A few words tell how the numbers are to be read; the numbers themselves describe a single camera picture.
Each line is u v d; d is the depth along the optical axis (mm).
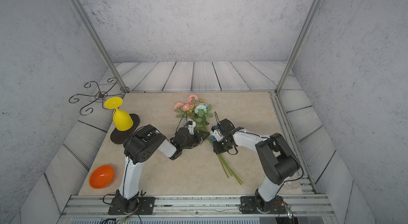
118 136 936
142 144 563
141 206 721
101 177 800
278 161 460
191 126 933
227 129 744
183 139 798
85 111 695
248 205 726
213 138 912
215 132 863
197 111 1016
